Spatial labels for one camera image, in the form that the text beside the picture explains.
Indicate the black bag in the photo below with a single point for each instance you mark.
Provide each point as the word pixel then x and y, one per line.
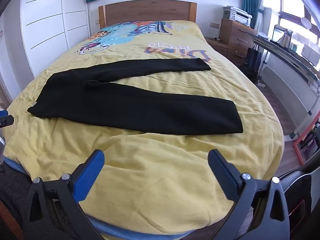
pixel 252 57

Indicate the wall socket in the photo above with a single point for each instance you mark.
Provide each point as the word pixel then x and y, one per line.
pixel 214 25

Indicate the blue bed sheet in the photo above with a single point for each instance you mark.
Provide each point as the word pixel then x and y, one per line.
pixel 15 166

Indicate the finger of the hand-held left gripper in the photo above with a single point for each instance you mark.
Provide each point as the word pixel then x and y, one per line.
pixel 6 120

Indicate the yellow printed blanket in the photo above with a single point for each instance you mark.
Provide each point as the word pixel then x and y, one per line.
pixel 150 167

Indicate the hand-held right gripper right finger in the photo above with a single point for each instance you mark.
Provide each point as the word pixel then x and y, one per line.
pixel 222 173

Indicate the wooden headboard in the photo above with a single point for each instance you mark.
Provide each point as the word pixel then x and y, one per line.
pixel 145 10

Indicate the black pants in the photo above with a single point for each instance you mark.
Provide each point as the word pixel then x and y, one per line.
pixel 150 110

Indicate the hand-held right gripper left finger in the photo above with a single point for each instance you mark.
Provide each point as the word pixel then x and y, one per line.
pixel 92 166

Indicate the red metal frame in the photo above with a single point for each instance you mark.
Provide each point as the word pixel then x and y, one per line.
pixel 307 128

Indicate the white printer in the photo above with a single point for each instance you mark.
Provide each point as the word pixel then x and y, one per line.
pixel 237 15

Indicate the wooden bedside table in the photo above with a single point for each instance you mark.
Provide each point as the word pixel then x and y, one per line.
pixel 217 46

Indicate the white round lamp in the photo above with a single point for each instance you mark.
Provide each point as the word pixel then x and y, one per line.
pixel 306 23

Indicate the black office chair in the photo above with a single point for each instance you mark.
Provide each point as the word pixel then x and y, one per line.
pixel 307 192

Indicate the wooden dresser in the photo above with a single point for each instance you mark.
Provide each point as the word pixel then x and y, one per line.
pixel 235 37

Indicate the white wardrobe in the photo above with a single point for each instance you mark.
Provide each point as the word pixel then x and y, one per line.
pixel 50 17

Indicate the window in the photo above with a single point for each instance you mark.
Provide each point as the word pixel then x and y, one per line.
pixel 292 5

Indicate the grey desk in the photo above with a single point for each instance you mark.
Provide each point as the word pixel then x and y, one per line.
pixel 287 52

